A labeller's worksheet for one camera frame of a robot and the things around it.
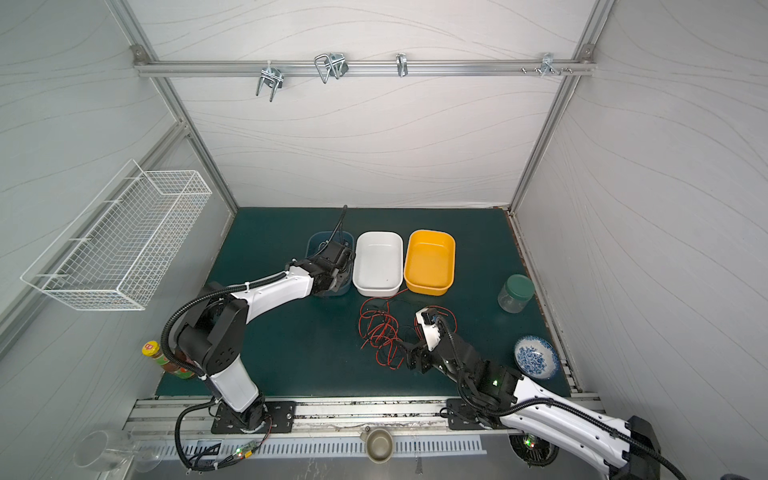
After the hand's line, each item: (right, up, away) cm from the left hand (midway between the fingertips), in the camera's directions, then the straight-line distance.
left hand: (332, 265), depth 94 cm
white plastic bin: (+14, 0, +9) cm, 17 cm away
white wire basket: (-45, +5, -27) cm, 53 cm away
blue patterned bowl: (+60, -24, -12) cm, 66 cm away
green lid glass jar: (+56, -7, -8) cm, 57 cm away
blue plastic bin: (-8, +8, +10) cm, 15 cm away
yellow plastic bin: (+33, 0, +10) cm, 34 cm away
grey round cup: (+16, -40, -25) cm, 50 cm away
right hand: (+25, -15, -17) cm, 34 cm away
